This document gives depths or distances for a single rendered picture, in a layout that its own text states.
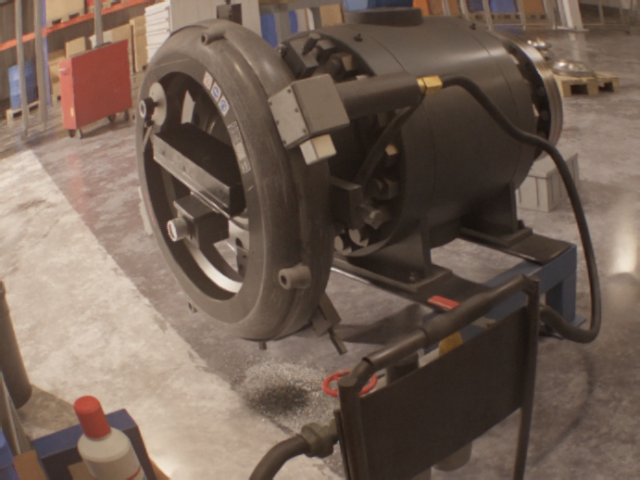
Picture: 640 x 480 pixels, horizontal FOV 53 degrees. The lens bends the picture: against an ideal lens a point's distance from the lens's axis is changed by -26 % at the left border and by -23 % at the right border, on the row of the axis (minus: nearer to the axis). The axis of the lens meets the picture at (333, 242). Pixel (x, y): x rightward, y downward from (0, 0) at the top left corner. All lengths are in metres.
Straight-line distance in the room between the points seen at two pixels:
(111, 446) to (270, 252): 0.89
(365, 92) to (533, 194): 1.77
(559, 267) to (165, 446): 1.14
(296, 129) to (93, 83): 5.73
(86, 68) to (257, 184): 5.61
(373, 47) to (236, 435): 0.97
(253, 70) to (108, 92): 5.65
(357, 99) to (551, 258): 0.79
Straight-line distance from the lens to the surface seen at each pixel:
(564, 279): 2.11
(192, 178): 1.68
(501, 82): 1.98
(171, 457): 1.84
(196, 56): 1.60
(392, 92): 1.49
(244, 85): 1.48
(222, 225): 1.63
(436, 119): 1.78
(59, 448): 0.86
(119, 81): 7.15
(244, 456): 1.81
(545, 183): 3.10
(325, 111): 1.38
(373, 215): 1.45
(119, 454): 0.70
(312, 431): 1.04
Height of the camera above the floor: 1.03
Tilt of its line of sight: 20 degrees down
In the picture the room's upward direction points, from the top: 8 degrees counter-clockwise
